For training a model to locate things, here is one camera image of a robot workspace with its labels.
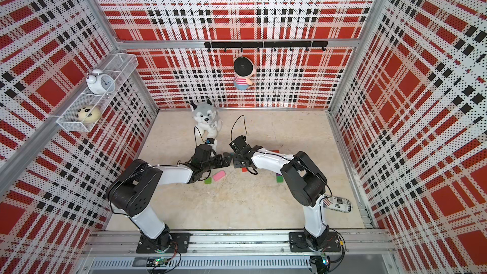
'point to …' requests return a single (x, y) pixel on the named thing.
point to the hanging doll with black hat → (243, 70)
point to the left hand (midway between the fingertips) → (228, 156)
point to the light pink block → (219, 175)
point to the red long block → (244, 169)
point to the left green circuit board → (161, 262)
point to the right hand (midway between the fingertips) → (243, 159)
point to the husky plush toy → (207, 118)
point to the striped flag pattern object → (338, 203)
